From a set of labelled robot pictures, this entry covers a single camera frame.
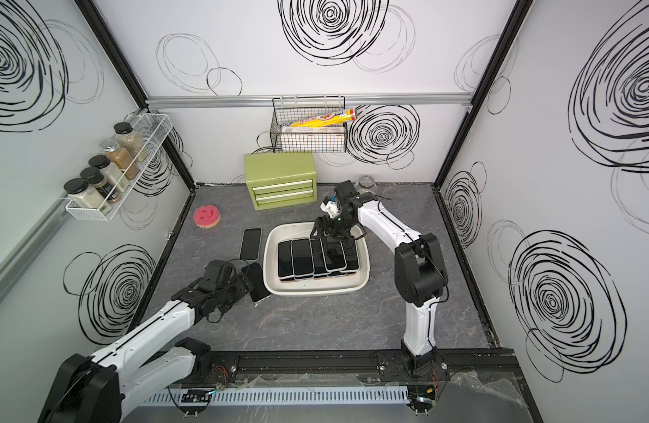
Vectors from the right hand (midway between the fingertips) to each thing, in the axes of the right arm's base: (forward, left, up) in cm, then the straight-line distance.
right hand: (320, 237), depth 87 cm
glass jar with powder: (+29, -17, -3) cm, 34 cm away
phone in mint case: (-3, +7, -10) cm, 12 cm away
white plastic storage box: (-12, +1, -13) cm, 17 cm away
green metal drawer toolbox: (+23, +17, +4) cm, 29 cm away
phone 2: (+4, +27, -11) cm, 30 cm away
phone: (-7, +24, -15) cm, 29 cm away
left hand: (-14, +24, -9) cm, 29 cm away
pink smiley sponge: (+15, +47, -9) cm, 51 cm away
